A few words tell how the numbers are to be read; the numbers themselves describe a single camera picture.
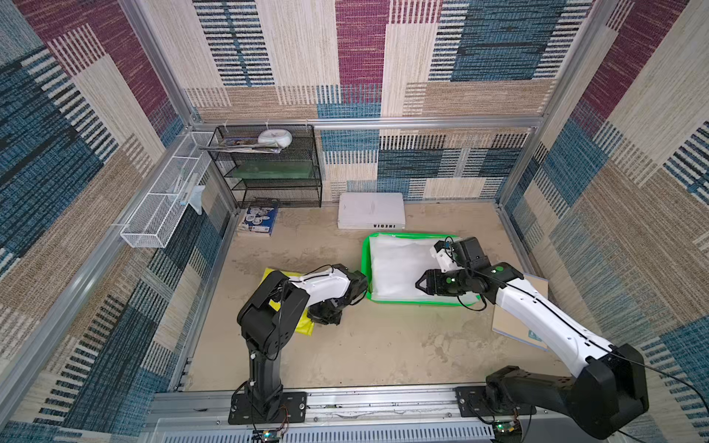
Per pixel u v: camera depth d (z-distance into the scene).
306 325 0.87
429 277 0.74
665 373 0.60
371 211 1.14
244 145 0.92
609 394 0.40
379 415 0.73
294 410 0.73
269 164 1.08
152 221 0.90
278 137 0.90
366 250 0.96
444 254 0.76
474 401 0.74
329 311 0.76
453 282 0.69
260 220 1.12
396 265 0.89
